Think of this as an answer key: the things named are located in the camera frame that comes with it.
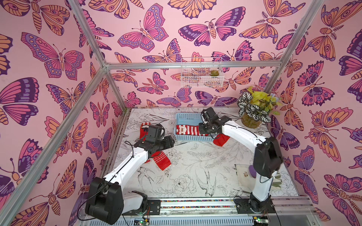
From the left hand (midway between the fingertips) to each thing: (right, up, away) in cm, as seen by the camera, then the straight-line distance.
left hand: (173, 141), depth 85 cm
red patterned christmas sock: (-8, -13, +6) cm, 16 cm away
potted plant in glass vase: (+50, +20, +1) cm, 54 cm away
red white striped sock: (+10, +5, +17) cm, 20 cm away
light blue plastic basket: (+12, +13, +25) cm, 31 cm away
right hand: (+18, +8, +6) cm, 21 cm away
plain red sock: (+32, -1, +12) cm, 35 cm away
